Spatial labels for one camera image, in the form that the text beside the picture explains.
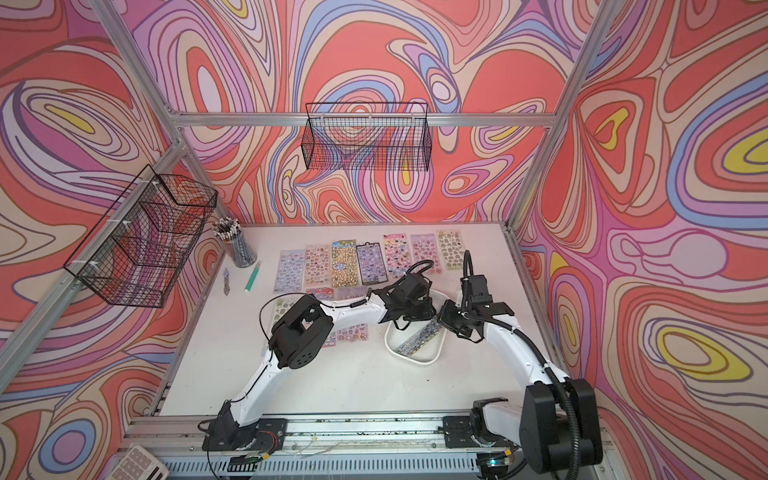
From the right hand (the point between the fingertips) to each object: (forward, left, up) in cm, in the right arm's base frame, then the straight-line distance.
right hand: (441, 326), depth 85 cm
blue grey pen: (+25, +72, -4) cm, 77 cm away
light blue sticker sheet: (+25, +50, -5) cm, 56 cm away
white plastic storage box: (-5, +2, -5) cm, 8 cm away
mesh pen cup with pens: (+30, +66, +12) cm, 73 cm away
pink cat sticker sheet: (+33, +11, -6) cm, 35 cm away
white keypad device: (-30, +74, -4) cm, 80 cm away
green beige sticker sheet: (+34, -11, -6) cm, 37 cm away
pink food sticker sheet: (+28, +41, -5) cm, 50 cm away
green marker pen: (+24, +63, -5) cm, 67 cm away
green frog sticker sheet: (+13, +50, -5) cm, 52 cm away
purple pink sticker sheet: (+35, +1, -6) cm, 36 cm away
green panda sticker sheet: (+29, +31, -6) cm, 42 cm away
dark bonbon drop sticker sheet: (+29, +21, -6) cm, 36 cm away
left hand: (+6, -2, -5) cm, 8 cm away
